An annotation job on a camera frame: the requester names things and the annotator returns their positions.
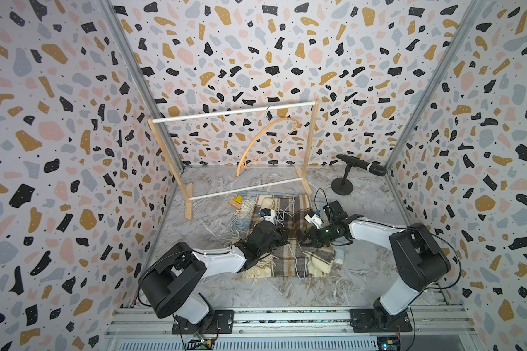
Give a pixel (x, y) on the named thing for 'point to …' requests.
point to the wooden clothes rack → (189, 198)
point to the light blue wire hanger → (282, 221)
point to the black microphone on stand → (344, 186)
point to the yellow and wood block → (236, 202)
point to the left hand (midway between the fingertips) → (293, 230)
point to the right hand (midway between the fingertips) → (302, 244)
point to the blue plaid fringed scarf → (243, 207)
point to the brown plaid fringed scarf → (280, 263)
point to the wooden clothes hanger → (242, 153)
